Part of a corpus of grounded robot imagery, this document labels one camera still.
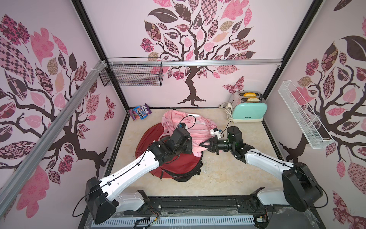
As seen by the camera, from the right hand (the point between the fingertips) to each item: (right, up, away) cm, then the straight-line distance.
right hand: (199, 147), depth 75 cm
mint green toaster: (+38, +24, +25) cm, 51 cm away
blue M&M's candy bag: (-45, +21, +39) cm, 63 cm away
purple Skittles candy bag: (-41, +24, +43) cm, 64 cm away
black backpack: (-12, -18, +4) cm, 22 cm away
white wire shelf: (+59, +12, +1) cm, 61 cm away
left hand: (-5, 0, -1) cm, 5 cm away
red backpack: (-12, -12, +9) cm, 19 cm away
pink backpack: (+2, +10, +17) cm, 20 cm away
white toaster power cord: (+25, +22, +32) cm, 46 cm away
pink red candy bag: (-51, +19, +39) cm, 66 cm away
